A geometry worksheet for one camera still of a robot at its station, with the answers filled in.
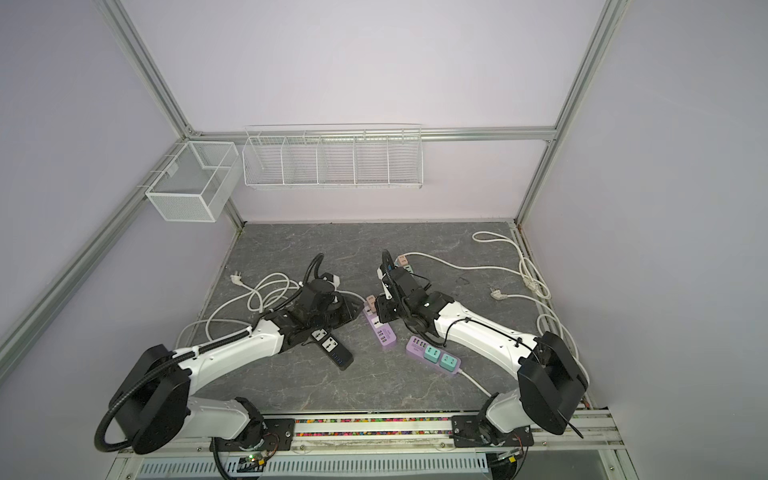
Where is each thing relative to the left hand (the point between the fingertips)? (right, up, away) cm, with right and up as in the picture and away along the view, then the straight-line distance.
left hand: (363, 310), depth 83 cm
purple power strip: (+5, -7, +6) cm, 11 cm away
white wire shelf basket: (-11, +48, +14) cm, 51 cm away
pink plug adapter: (+2, +1, +8) cm, 8 cm away
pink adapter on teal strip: (+12, +13, +28) cm, 33 cm away
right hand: (+5, +2, -1) cm, 5 cm away
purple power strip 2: (+15, -11, +2) cm, 19 cm away
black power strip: (-9, -11, +2) cm, 15 cm away
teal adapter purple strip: (+23, -13, -5) cm, 27 cm away
